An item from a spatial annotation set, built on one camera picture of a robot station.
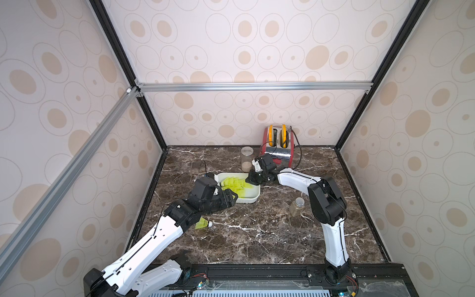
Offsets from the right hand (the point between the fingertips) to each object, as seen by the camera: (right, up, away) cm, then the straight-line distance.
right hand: (242, 183), depth 96 cm
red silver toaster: (+19, +21, +1) cm, 29 cm away
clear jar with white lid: (+3, +14, +1) cm, 14 cm away
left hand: (-2, -4, -24) cm, 24 cm away
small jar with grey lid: (+25, -9, -13) cm, 29 cm away
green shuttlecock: (-4, +2, +2) cm, 5 cm away
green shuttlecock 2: (-2, -3, +1) cm, 4 cm away
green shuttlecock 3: (-18, -17, -11) cm, 28 cm away
